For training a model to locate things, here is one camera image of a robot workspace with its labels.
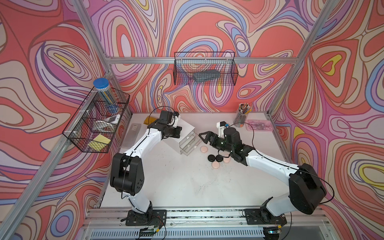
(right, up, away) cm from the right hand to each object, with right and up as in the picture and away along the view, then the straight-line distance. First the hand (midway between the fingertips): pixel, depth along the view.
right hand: (204, 140), depth 82 cm
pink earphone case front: (+8, -16, +9) cm, 20 cm away
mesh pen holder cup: (+27, +14, +23) cm, 39 cm away
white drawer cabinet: (-10, +2, +8) cm, 13 cm away
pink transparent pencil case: (+44, +9, +29) cm, 54 cm away
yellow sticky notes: (-46, +1, -19) cm, 50 cm away
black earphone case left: (+5, -12, +11) cm, 17 cm away
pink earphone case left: (+1, -8, +16) cm, 18 cm away
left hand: (-14, +5, +8) cm, 17 cm away
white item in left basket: (-46, +11, -9) cm, 48 cm away
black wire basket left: (-56, +7, -8) cm, 57 cm away
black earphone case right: (+10, -12, +11) cm, 19 cm away
